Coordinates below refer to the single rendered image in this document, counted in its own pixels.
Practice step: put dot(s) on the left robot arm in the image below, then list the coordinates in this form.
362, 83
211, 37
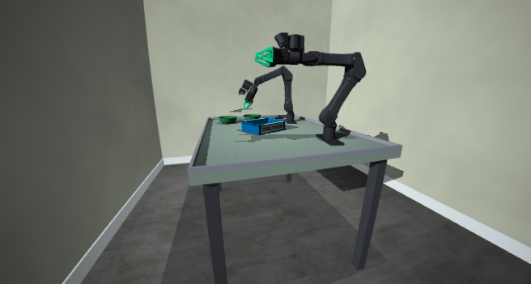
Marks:
352, 76

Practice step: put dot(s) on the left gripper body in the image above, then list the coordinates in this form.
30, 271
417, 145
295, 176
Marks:
279, 60

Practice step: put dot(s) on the blue dog food box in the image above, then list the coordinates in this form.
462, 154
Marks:
263, 126

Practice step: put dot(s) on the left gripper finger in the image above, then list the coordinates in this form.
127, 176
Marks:
267, 63
270, 50

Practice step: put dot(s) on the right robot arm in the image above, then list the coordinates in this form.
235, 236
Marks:
287, 86

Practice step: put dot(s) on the grey raised table edge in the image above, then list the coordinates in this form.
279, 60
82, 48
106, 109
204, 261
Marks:
295, 159

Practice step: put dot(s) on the green bowl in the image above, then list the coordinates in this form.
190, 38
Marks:
251, 116
227, 119

